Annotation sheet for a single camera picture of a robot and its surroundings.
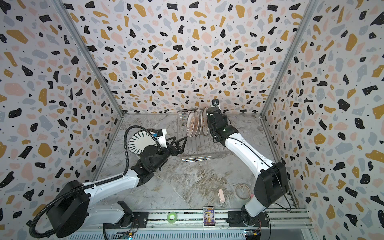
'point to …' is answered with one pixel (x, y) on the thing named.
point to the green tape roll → (172, 217)
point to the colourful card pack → (209, 220)
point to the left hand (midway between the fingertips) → (182, 138)
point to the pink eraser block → (221, 196)
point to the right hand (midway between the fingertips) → (218, 114)
